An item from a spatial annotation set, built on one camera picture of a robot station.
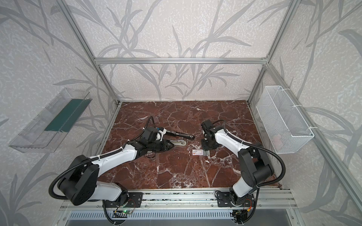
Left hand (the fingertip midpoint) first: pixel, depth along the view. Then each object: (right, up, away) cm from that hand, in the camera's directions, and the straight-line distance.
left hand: (174, 142), depth 85 cm
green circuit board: (-23, -32, -14) cm, 42 cm away
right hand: (+20, -2, +6) cm, 21 cm away
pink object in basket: (+56, +3, -11) cm, 57 cm away
